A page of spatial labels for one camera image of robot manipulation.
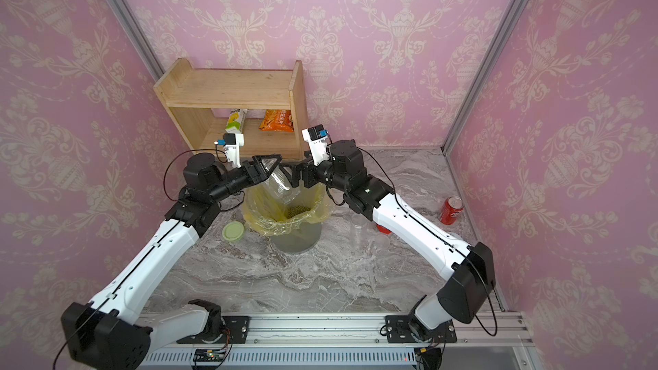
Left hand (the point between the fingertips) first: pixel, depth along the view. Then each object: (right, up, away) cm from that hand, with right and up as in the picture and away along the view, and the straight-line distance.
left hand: (278, 162), depth 69 cm
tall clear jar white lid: (+24, -22, +13) cm, 35 cm away
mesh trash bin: (+5, -24, +10) cm, 27 cm away
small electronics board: (-21, -55, +3) cm, 59 cm away
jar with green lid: (+2, -7, -3) cm, 7 cm away
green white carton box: (-21, +17, +26) cm, 37 cm away
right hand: (+5, +1, -1) cm, 5 cm away
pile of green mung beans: (0, -18, +28) cm, 33 cm away
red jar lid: (+34, -24, +26) cm, 49 cm away
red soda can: (+56, -15, +20) cm, 62 cm away
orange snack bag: (-6, +16, +25) cm, 31 cm away
